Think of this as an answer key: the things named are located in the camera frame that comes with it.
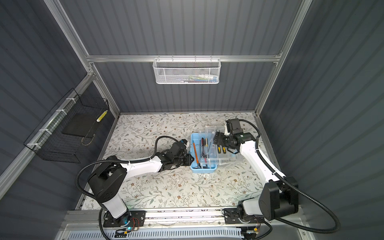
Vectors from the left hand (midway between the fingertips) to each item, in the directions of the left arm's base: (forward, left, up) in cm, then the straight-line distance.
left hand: (195, 159), depth 88 cm
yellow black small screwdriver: (+1, -13, +9) cm, 16 cm away
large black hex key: (-2, -3, -6) cm, 7 cm away
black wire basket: (-2, +65, +25) cm, 69 cm away
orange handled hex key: (-3, -1, +9) cm, 10 cm away
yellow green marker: (+19, +51, +21) cm, 58 cm away
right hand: (+6, -15, +10) cm, 19 cm away
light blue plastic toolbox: (-1, -5, +4) cm, 7 cm away
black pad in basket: (+10, +57, +24) cm, 63 cm away
